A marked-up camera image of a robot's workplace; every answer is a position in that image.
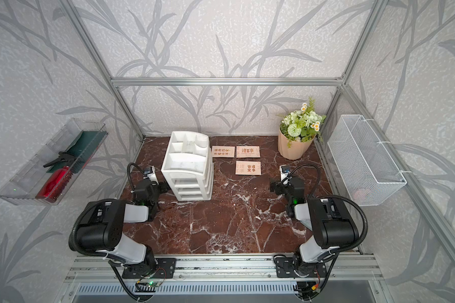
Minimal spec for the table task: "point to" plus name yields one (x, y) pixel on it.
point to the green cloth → (83, 147)
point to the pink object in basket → (359, 194)
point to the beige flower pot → (296, 150)
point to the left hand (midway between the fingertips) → (160, 175)
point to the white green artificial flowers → (302, 125)
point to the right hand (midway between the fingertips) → (280, 174)
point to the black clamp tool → (63, 156)
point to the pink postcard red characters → (223, 151)
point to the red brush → (55, 184)
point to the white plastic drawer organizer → (188, 165)
